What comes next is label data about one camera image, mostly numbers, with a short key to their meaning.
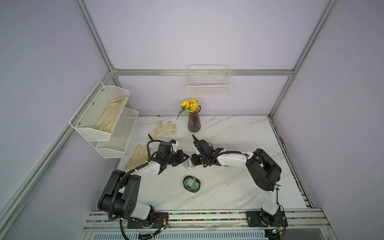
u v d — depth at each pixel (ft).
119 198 1.43
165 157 2.37
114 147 2.97
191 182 2.76
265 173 1.66
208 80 3.08
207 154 2.40
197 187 2.70
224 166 2.98
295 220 2.46
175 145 2.77
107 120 2.52
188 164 2.91
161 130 3.63
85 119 2.26
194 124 3.46
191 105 3.05
